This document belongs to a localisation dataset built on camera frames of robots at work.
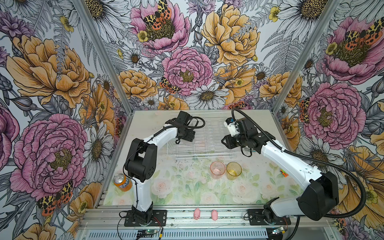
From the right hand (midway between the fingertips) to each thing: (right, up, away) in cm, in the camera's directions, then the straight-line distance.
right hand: (225, 144), depth 81 cm
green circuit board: (-38, -40, -10) cm, 56 cm away
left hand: (-22, +1, +14) cm, 26 cm away
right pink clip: (-7, -34, -7) cm, 35 cm away
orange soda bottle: (-52, -18, -7) cm, 55 cm away
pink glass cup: (-3, -16, +8) cm, 18 cm away
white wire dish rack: (-9, -2, +19) cm, 21 cm away
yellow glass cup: (+6, -16, +8) cm, 19 cm away
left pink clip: (-15, -33, -6) cm, 37 cm away
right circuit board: (+22, -39, -10) cm, 46 cm away
